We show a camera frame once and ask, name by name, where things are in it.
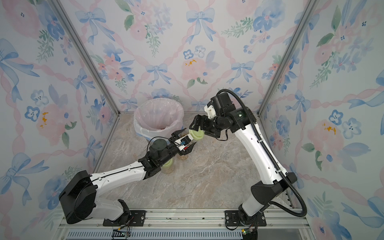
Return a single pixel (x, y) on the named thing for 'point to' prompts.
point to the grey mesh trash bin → (148, 134)
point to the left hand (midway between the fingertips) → (189, 133)
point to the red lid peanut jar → (183, 157)
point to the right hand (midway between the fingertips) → (197, 129)
